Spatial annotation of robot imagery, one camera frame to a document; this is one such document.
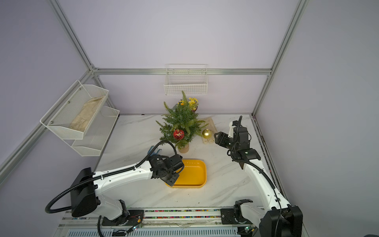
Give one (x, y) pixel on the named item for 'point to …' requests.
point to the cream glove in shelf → (80, 121)
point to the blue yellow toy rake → (154, 153)
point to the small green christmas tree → (184, 117)
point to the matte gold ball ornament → (207, 134)
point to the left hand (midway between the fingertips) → (169, 178)
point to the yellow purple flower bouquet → (193, 102)
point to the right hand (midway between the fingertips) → (219, 138)
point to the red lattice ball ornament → (178, 134)
